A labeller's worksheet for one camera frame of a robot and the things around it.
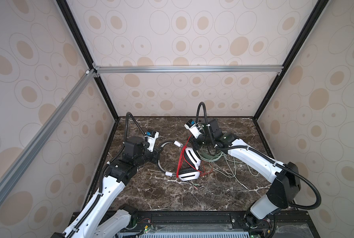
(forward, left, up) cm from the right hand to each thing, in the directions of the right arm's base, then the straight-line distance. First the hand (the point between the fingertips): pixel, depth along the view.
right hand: (188, 137), depth 80 cm
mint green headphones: (-1, -13, -20) cm, 24 cm away
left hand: (-9, +12, +5) cm, 16 cm away
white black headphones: (-23, 0, +6) cm, 24 cm away
